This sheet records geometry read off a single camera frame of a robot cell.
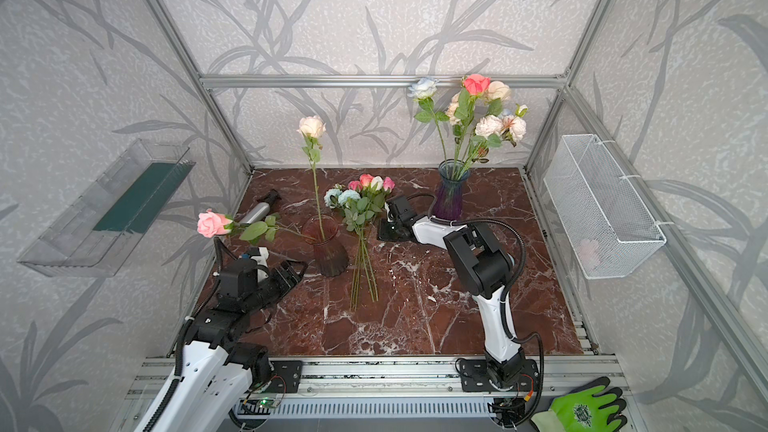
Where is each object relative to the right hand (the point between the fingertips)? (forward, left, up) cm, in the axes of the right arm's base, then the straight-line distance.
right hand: (377, 224), depth 100 cm
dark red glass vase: (-13, +13, +4) cm, 19 cm away
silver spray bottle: (+6, +42, 0) cm, 42 cm away
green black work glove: (-50, -53, -1) cm, 73 cm away
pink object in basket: (-21, -54, +19) cm, 61 cm away
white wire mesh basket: (-22, -52, +32) cm, 64 cm away
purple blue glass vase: (+5, -24, +8) cm, 26 cm away
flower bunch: (+8, +7, +2) cm, 11 cm away
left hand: (-19, +17, +12) cm, 28 cm away
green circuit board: (-50, +25, -3) cm, 56 cm away
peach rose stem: (+17, -25, +30) cm, 42 cm away
